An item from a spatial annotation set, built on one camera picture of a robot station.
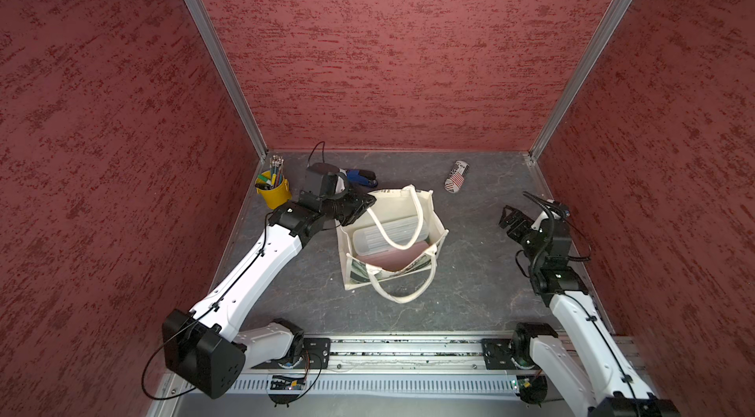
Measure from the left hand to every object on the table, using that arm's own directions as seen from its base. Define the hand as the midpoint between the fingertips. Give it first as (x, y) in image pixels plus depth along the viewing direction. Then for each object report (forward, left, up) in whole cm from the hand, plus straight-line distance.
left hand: (376, 204), depth 73 cm
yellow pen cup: (+18, +36, -16) cm, 44 cm away
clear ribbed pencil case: (-4, +2, -11) cm, 12 cm away
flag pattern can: (+29, -29, -23) cm, 48 cm away
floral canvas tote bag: (+1, -5, -2) cm, 5 cm away
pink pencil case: (-8, -5, -16) cm, 19 cm away
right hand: (+2, -39, -9) cm, 40 cm away
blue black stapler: (+27, +6, -21) cm, 35 cm away
